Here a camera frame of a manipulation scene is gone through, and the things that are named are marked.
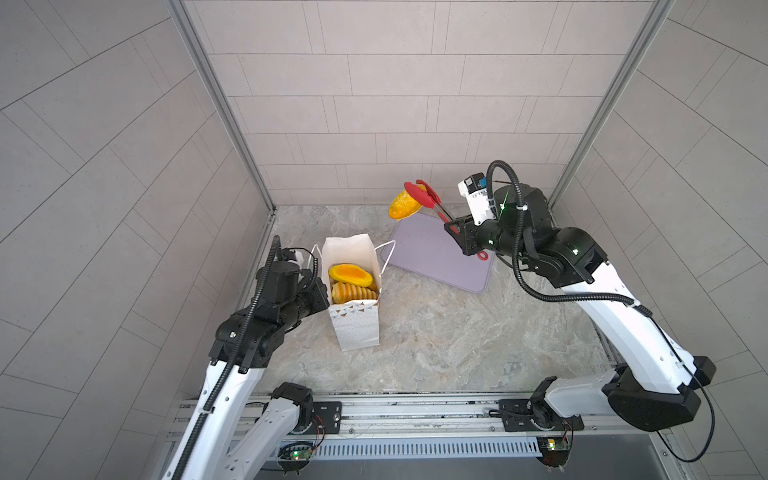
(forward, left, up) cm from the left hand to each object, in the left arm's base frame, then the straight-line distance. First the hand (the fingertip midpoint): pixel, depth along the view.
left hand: (335, 284), depth 68 cm
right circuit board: (-29, -51, -24) cm, 63 cm away
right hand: (+7, -25, +13) cm, 29 cm away
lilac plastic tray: (+28, -22, -22) cm, 42 cm away
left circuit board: (-30, +8, -21) cm, 37 cm away
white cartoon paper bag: (-6, -5, -9) cm, 12 cm away
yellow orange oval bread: (+8, -2, -9) cm, 12 cm away
